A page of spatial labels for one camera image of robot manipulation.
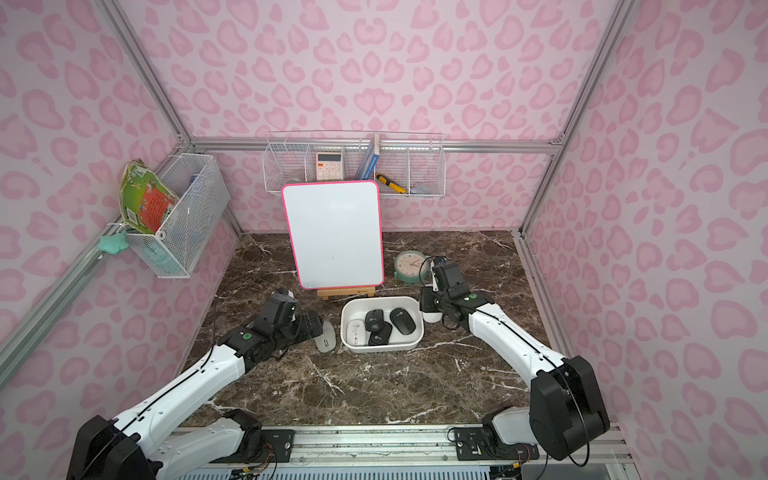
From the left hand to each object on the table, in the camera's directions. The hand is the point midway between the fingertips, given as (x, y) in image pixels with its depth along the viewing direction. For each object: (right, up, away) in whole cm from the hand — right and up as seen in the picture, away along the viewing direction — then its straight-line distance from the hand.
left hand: (310, 319), depth 84 cm
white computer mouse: (+34, 0, 0) cm, 34 cm away
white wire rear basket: (+26, +49, +17) cm, 58 cm away
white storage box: (+11, +1, +11) cm, 16 cm away
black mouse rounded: (+26, -3, +9) cm, 28 cm away
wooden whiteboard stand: (+8, +6, +14) cm, 17 cm away
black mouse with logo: (+17, -2, +7) cm, 19 cm away
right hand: (+33, +7, +3) cm, 34 cm away
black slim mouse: (+20, -6, +5) cm, 21 cm away
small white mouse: (+12, -6, +7) cm, 15 cm away
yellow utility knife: (+22, +41, +14) cm, 49 cm away
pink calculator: (+3, +46, +11) cm, 47 cm away
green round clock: (+29, +14, +23) cm, 39 cm away
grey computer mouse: (+3, -7, +4) cm, 9 cm away
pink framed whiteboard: (+6, +24, +6) cm, 26 cm away
